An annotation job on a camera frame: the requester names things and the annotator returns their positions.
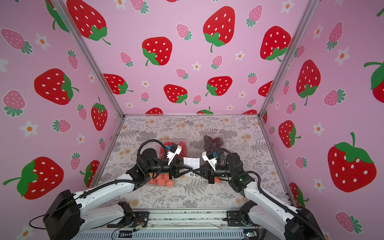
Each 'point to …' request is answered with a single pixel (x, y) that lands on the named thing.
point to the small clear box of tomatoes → (216, 180)
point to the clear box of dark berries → (211, 145)
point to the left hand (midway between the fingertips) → (191, 168)
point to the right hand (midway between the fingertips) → (193, 174)
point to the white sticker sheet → (193, 163)
